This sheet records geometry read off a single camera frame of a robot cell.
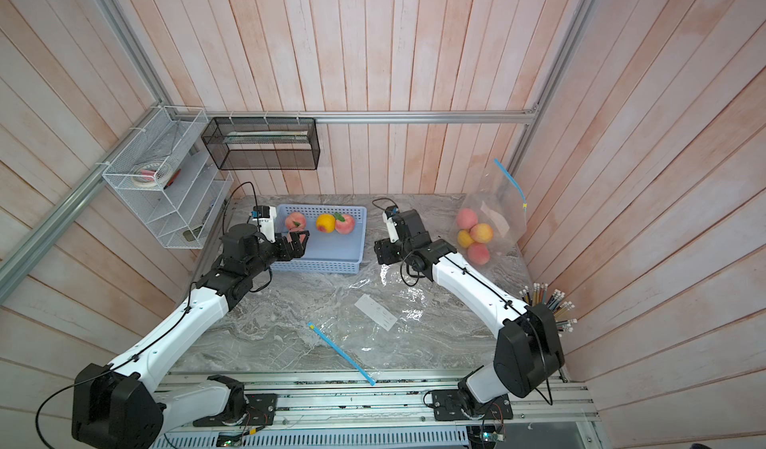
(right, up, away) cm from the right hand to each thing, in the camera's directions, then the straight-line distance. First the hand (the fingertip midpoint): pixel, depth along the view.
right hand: (385, 244), depth 85 cm
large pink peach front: (+29, +8, +15) cm, 34 cm away
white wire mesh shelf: (-55, +10, -6) cm, 56 cm away
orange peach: (+32, +3, +10) cm, 34 cm away
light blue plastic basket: (-19, -4, +23) cm, 30 cm away
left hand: (-25, +2, -4) cm, 25 cm away
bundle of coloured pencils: (+45, -14, -8) cm, 48 cm away
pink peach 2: (-14, +6, +21) cm, 26 cm away
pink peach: (-32, +7, +19) cm, 38 cm away
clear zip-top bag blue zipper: (+36, +7, +12) cm, 38 cm away
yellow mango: (-21, +7, +22) cm, 31 cm away
